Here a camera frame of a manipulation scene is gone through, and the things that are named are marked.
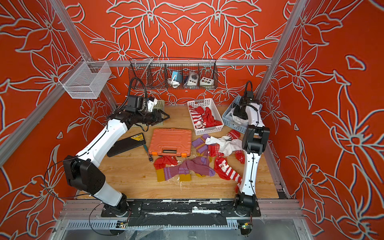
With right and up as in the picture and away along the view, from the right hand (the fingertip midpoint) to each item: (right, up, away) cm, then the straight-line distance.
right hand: (235, 112), depth 104 cm
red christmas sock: (-19, -5, -1) cm, 19 cm away
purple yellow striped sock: (-25, -23, -11) cm, 36 cm away
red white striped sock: (-27, -1, +3) cm, 28 cm away
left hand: (-45, -3, -25) cm, 51 cm away
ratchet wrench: (-57, -28, -13) cm, 64 cm away
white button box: (-21, +20, -10) cm, 31 cm away
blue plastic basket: (-6, -6, -2) cm, 8 cm away
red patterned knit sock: (-18, -24, -11) cm, 32 cm away
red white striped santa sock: (-12, -34, -21) cm, 42 cm away
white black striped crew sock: (-10, -21, -11) cm, 26 cm away
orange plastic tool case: (-45, -20, -8) cm, 50 cm away
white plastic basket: (-19, +9, +13) cm, 25 cm away
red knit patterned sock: (-2, -15, -3) cm, 16 cm away
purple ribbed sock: (-27, -32, -18) cm, 45 cm away
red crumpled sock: (-50, -31, -16) cm, 61 cm away
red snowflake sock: (-2, -27, -15) cm, 31 cm away
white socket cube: (-31, +20, -14) cm, 39 cm away
